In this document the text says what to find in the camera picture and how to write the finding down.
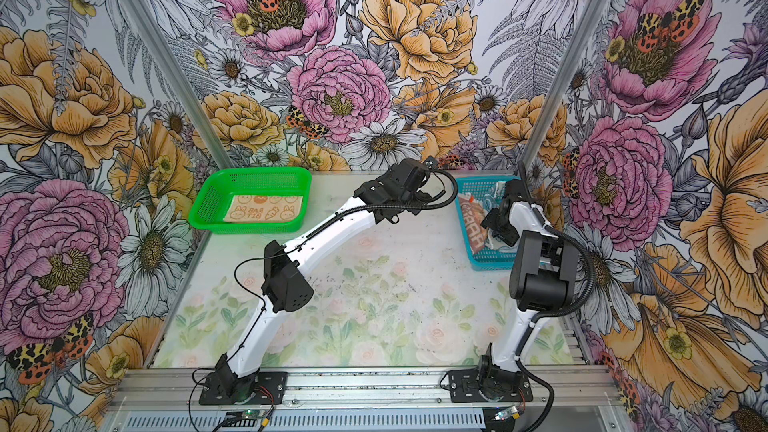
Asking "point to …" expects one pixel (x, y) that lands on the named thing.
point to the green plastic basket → (215, 186)
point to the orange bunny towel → (264, 209)
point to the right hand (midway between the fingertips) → (494, 236)
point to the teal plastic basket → (489, 259)
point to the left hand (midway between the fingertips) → (404, 188)
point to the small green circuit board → (251, 413)
